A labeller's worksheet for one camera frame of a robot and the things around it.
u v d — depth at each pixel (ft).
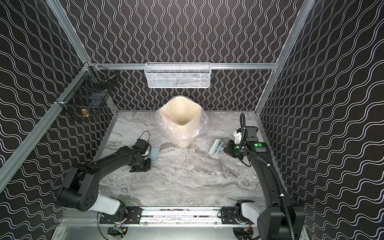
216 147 2.92
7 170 1.63
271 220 1.25
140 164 2.46
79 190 1.44
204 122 2.95
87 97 3.03
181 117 3.37
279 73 3.11
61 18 2.38
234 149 2.25
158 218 2.47
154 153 3.08
